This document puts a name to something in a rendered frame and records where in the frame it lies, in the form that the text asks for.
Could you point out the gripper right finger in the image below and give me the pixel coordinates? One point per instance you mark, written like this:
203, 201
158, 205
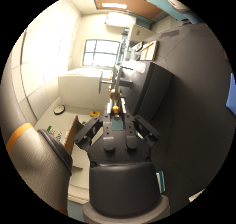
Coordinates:
131, 133

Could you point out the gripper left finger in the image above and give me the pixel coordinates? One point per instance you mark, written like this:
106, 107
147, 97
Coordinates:
108, 128

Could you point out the brass zero ball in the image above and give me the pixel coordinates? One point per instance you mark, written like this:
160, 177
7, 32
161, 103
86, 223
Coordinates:
116, 109

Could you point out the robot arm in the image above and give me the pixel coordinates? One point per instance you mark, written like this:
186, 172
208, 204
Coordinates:
36, 163

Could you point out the grey balance pan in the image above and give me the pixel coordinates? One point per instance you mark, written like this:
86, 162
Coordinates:
100, 82

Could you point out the grey balance beam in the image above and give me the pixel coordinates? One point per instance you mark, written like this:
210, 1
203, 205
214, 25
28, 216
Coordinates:
116, 80

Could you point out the dark grey balance body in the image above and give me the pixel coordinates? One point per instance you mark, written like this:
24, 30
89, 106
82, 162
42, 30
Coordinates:
151, 87

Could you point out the yellow box red button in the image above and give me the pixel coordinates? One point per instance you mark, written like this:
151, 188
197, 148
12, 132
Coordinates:
95, 114

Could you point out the brass poise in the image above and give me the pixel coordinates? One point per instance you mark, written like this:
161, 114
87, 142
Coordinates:
112, 94

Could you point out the white notice green header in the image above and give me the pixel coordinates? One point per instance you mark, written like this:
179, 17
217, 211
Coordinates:
55, 133

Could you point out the teal book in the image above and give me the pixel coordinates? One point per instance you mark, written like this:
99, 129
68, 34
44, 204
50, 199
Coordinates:
160, 182

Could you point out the window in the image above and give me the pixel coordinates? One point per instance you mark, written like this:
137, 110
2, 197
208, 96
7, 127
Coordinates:
101, 53

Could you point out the small white beaker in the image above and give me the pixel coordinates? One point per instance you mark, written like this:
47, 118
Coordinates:
133, 55

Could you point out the large white beaker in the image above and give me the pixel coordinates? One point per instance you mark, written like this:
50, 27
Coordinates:
123, 51

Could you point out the white notebook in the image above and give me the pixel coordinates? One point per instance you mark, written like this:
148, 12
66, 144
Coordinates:
149, 51

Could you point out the yellow pencil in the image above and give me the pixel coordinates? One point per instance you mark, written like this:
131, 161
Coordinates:
147, 46

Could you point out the beige cupboard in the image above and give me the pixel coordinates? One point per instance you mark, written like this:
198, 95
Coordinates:
142, 32

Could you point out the blue base cabinet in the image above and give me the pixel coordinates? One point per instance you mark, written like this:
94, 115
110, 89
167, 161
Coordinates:
232, 94

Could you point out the white box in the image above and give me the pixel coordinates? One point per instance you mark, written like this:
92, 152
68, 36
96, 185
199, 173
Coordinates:
120, 20

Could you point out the brown door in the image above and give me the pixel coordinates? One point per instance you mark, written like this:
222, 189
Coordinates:
129, 0

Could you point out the wooden wall shelf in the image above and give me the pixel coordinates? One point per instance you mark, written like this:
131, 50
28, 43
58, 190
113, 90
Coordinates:
71, 133

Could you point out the round wall clock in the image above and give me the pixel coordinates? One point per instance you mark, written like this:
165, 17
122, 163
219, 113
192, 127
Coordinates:
59, 109

